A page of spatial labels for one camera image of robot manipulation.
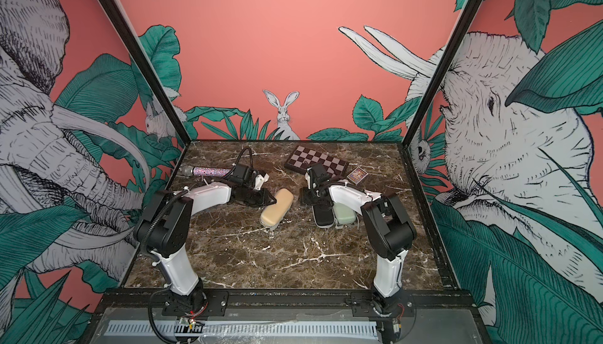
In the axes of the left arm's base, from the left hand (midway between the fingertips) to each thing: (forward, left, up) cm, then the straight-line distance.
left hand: (275, 198), depth 94 cm
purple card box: (+13, -37, -4) cm, 40 cm away
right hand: (0, -10, +1) cm, 10 cm away
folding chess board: (+23, -11, -2) cm, 26 cm away
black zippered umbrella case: (-8, -19, 0) cm, 21 cm away
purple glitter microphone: (+17, +39, -1) cm, 43 cm away
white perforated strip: (-43, +9, -4) cm, 44 cm away
